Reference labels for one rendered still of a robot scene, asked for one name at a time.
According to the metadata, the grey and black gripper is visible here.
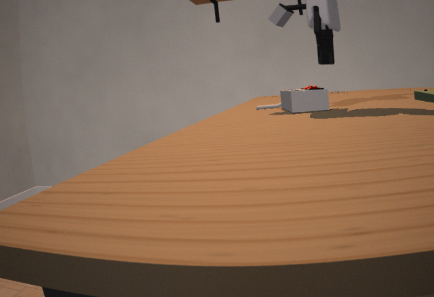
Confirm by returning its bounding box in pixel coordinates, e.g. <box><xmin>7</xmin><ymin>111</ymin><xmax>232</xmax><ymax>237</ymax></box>
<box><xmin>306</xmin><ymin>0</ymin><xmax>340</xmax><ymax>64</ymax></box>

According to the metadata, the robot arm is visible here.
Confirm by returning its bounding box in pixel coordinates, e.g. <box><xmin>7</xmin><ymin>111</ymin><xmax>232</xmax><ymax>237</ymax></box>
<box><xmin>268</xmin><ymin>3</ymin><xmax>306</xmax><ymax>27</ymax></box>

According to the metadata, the grey power strip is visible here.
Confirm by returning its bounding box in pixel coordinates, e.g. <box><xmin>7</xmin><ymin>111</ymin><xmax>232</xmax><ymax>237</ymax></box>
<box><xmin>256</xmin><ymin>86</ymin><xmax>330</xmax><ymax>113</ymax></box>

